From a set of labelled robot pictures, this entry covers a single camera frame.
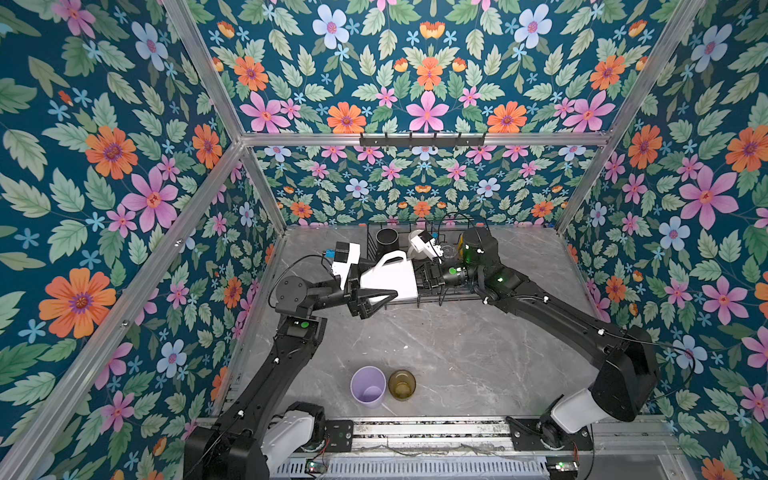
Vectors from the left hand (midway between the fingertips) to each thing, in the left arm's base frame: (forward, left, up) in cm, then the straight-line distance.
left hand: (394, 283), depth 58 cm
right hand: (+2, -1, -4) cm, 5 cm away
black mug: (+36, +2, -27) cm, 45 cm away
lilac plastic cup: (-9, +9, -37) cm, 39 cm away
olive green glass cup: (-9, -1, -37) cm, 38 cm away
